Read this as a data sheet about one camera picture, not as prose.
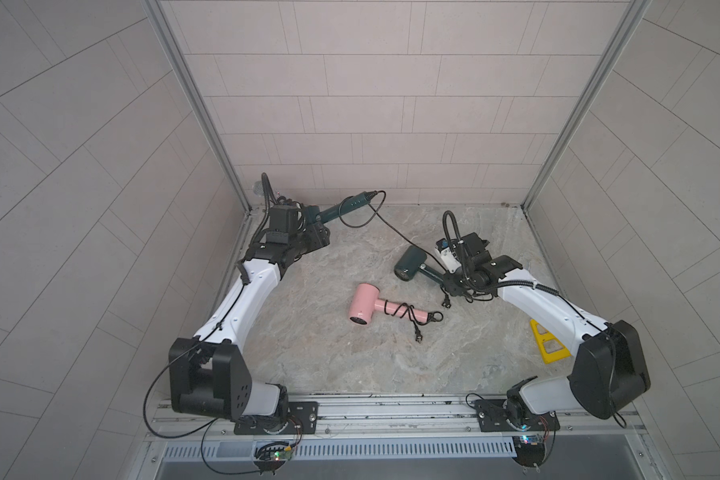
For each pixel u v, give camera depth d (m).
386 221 0.78
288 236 0.61
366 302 0.86
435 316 0.86
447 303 0.89
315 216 0.77
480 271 0.61
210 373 0.40
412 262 0.96
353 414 0.73
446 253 0.76
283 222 0.61
